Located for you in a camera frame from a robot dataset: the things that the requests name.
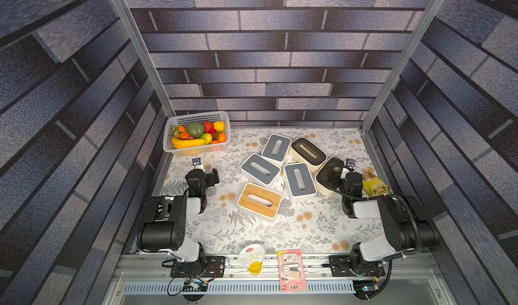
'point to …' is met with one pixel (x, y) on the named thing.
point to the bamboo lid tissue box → (257, 202)
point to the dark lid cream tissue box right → (328, 175)
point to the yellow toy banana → (177, 143)
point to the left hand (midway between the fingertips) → (205, 168)
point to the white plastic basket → (199, 150)
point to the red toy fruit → (208, 126)
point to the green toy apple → (208, 137)
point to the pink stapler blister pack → (291, 270)
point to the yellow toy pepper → (219, 125)
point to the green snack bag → (373, 185)
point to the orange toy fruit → (222, 137)
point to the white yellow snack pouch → (251, 257)
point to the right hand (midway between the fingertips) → (342, 168)
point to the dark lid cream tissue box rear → (303, 151)
